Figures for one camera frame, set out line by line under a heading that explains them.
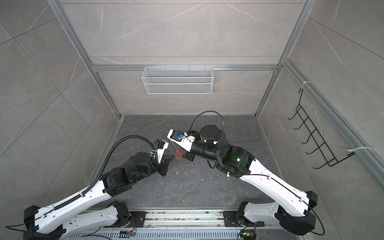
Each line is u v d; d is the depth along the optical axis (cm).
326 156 61
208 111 37
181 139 44
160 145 56
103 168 47
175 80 100
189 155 49
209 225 73
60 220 41
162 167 58
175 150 59
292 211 39
